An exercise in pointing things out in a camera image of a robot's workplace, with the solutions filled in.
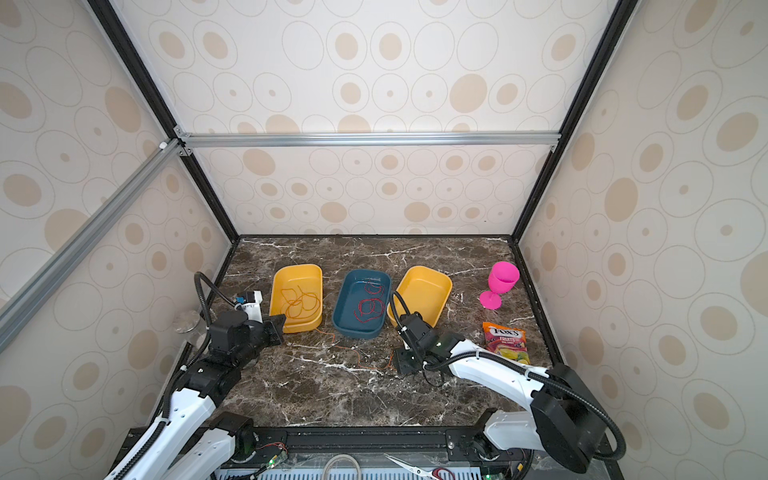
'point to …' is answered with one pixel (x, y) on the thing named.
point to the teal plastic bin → (350, 292)
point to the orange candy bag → (507, 341)
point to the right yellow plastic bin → (422, 290)
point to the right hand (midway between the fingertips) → (402, 359)
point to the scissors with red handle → (430, 474)
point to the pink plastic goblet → (502, 279)
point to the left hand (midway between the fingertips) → (292, 312)
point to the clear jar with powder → (189, 325)
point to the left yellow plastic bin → (309, 277)
